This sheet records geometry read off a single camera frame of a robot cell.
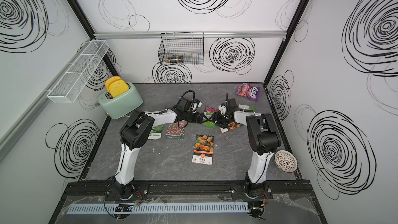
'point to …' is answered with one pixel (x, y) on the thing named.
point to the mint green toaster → (116, 107)
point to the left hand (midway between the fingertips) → (204, 120)
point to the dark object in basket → (174, 59)
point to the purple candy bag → (248, 90)
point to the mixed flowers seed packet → (174, 131)
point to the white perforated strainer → (285, 160)
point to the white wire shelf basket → (71, 85)
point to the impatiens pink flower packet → (245, 107)
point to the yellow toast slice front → (118, 87)
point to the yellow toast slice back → (109, 81)
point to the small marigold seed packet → (231, 126)
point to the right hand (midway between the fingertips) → (213, 121)
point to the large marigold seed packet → (203, 150)
